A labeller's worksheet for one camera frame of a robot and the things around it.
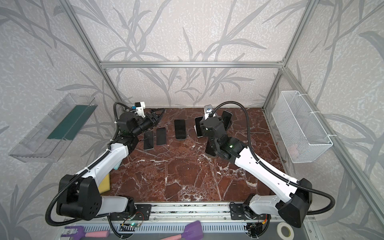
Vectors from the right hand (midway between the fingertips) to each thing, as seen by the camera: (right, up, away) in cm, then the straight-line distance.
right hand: (211, 113), depth 72 cm
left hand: (-23, +3, +3) cm, 23 cm away
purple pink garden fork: (-61, -57, -3) cm, 84 cm away
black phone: (-33, -14, +29) cm, 46 cm away
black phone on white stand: (-7, -8, +26) cm, 28 cm away
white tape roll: (+32, -54, -3) cm, 63 cm away
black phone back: (-18, -10, +24) cm, 32 cm away
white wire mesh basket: (+38, -8, -9) cm, 40 cm away
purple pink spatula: (-9, -55, -4) cm, 56 cm away
